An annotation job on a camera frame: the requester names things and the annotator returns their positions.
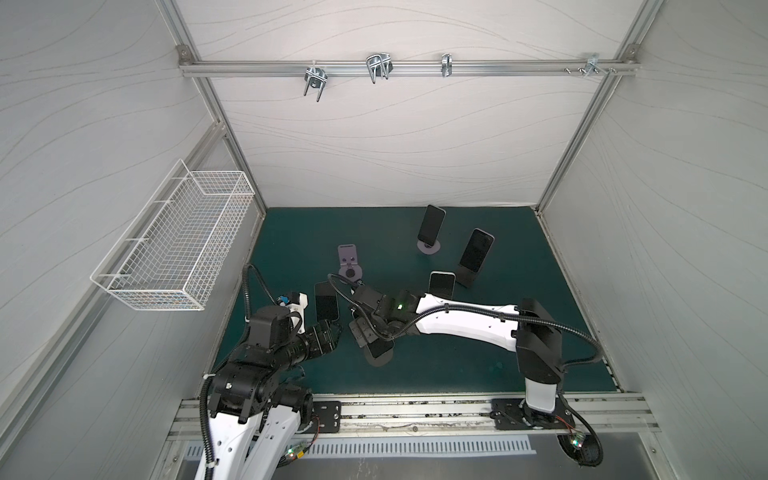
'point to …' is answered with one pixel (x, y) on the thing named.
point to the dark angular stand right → (464, 276)
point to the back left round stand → (347, 260)
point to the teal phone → (380, 346)
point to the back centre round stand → (428, 249)
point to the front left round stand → (380, 360)
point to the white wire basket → (170, 254)
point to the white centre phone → (442, 284)
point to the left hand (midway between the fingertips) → (335, 325)
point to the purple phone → (477, 250)
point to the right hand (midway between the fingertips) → (369, 314)
